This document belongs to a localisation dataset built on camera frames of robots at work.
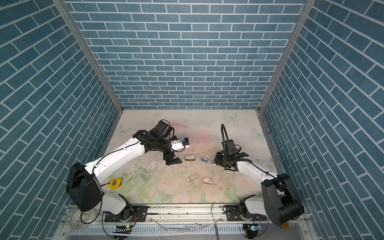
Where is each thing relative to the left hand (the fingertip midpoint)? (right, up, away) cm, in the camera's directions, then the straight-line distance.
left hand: (180, 152), depth 79 cm
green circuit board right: (+36, -36, -8) cm, 52 cm away
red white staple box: (+15, -17, +5) cm, 23 cm away
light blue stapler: (+16, -8, +12) cm, 21 cm away
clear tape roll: (-25, -13, -35) cm, 45 cm away
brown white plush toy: (+52, -34, -9) cm, 62 cm away
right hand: (+19, -6, +10) cm, 22 cm away
